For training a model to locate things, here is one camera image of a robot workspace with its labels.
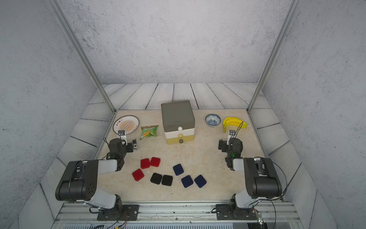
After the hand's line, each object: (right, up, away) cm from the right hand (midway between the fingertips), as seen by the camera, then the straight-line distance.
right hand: (230, 139), depth 94 cm
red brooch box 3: (-58, -20, -7) cm, 62 cm away
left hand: (-66, 0, 0) cm, 66 cm away
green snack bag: (-56, +5, +6) cm, 56 cm away
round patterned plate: (-73, +10, +17) cm, 76 cm away
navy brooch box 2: (-28, -23, -11) cm, 38 cm away
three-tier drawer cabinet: (-33, +11, -8) cm, 36 cm away
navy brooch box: (-34, -18, -6) cm, 39 cm away
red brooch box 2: (-55, -15, -3) cm, 57 cm away
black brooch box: (-46, -22, -10) cm, 52 cm away
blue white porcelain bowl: (-8, +12, +17) cm, 23 cm away
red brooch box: (-48, -14, -3) cm, 51 cm away
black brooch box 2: (-40, -23, -10) cm, 47 cm away
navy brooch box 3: (-21, -23, -10) cm, 33 cm away
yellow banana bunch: (+5, +12, +13) cm, 18 cm away
